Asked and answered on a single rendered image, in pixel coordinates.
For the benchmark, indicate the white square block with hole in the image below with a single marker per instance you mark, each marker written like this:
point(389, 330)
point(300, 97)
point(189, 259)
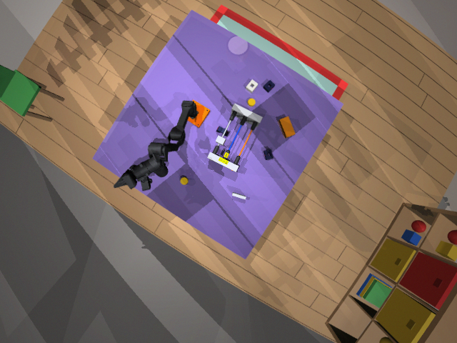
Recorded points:
point(251, 83)

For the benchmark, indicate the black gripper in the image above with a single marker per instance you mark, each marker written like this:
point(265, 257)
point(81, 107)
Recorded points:
point(130, 177)

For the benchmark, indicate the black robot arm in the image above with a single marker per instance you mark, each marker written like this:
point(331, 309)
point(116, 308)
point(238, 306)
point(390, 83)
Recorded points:
point(155, 163)

